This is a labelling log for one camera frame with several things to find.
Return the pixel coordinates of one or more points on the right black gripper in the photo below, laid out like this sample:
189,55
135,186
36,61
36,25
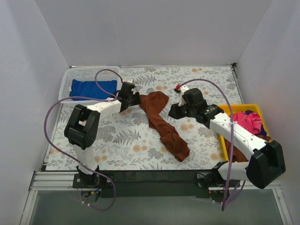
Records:
179,111

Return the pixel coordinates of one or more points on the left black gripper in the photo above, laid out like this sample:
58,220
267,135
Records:
134,98

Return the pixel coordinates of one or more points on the brown towel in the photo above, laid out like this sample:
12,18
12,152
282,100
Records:
238,156
153,104

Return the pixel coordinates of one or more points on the blue towel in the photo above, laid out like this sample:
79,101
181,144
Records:
91,90

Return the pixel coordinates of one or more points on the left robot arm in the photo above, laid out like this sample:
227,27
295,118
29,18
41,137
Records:
82,127

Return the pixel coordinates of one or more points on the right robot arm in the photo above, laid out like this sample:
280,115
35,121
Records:
265,160

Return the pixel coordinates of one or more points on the floral table mat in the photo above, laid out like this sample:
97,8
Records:
126,142

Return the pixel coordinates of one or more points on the white plastic basket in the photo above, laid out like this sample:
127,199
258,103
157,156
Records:
87,74

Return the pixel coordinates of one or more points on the yellow plastic bin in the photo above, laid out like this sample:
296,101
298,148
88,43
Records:
235,109

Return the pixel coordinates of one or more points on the pink towel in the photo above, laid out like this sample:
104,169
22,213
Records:
249,120

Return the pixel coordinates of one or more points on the purple towel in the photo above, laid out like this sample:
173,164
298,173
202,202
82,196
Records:
263,131

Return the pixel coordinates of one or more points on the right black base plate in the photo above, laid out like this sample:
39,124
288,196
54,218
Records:
209,180

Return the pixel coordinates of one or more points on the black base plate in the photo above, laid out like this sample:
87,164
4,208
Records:
95,181
209,180

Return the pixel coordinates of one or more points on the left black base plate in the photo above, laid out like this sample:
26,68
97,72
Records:
95,181

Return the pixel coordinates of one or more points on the aluminium frame rail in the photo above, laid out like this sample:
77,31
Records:
135,184

